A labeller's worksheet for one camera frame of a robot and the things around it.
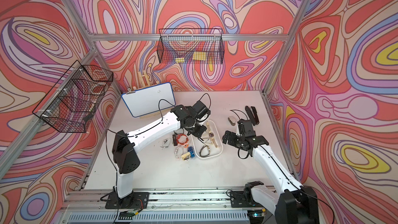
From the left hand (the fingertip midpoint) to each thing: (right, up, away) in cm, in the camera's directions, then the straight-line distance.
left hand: (204, 133), depth 81 cm
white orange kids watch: (-11, -9, +9) cm, 17 cm away
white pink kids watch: (-15, -13, +8) cm, 21 cm away
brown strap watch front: (-2, -12, +6) cm, 14 cm away
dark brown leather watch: (-17, -6, +9) cm, 20 cm away
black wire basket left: (-65, +15, -8) cm, 67 cm away
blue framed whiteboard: (-31, +18, +6) cm, 37 cm away
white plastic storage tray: (+4, -9, +9) cm, 13 cm away
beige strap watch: (+7, -8, +11) cm, 15 cm away
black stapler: (+34, +8, +23) cm, 42 cm away
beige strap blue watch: (-10, -13, +3) cm, 17 cm away
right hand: (+15, -6, +2) cm, 16 cm away
